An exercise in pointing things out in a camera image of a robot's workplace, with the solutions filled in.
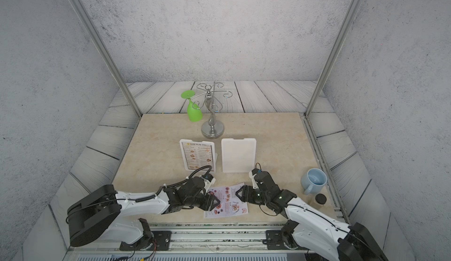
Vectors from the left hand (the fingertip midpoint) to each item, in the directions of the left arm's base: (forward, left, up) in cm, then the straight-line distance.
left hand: (219, 204), depth 81 cm
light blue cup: (+10, -47, 0) cm, 48 cm away
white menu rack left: (+19, +2, +11) cm, 22 cm away
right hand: (+2, -10, +4) cm, 11 cm away
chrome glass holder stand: (+46, +5, 0) cm, 46 cm away
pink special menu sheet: (+1, -5, -2) cm, 5 cm away
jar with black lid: (-1, -44, +7) cm, 44 cm away
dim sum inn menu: (+20, +10, +10) cm, 25 cm away
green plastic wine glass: (+45, +14, +16) cm, 50 cm away
